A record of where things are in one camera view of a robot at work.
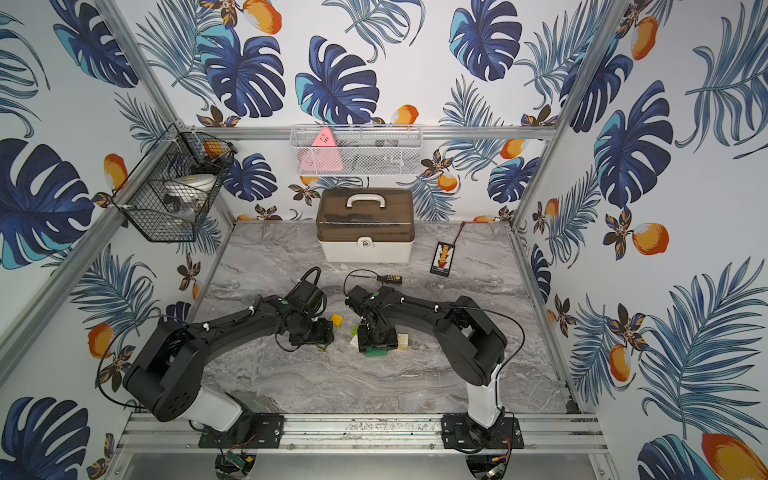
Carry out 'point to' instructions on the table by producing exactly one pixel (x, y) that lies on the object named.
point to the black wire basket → (168, 195)
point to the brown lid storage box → (365, 225)
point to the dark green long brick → (373, 352)
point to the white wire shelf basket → (358, 150)
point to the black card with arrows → (443, 258)
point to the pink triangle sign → (322, 156)
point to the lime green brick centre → (355, 330)
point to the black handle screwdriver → (389, 278)
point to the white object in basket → (191, 187)
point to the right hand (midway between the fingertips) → (372, 348)
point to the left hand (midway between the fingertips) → (325, 335)
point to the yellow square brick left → (337, 320)
